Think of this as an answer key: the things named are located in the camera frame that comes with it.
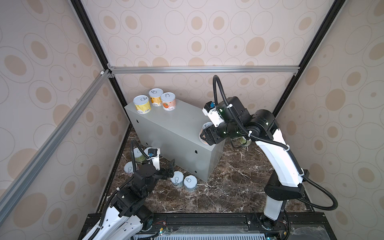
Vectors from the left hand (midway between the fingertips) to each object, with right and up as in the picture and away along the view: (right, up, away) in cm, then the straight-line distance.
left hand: (169, 158), depth 70 cm
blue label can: (+2, -14, +11) cm, 18 cm away
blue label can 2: (+10, -15, +11) cm, 21 cm away
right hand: (+17, +12, -8) cm, 23 cm away
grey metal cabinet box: (+4, +12, -4) cm, 13 cm away
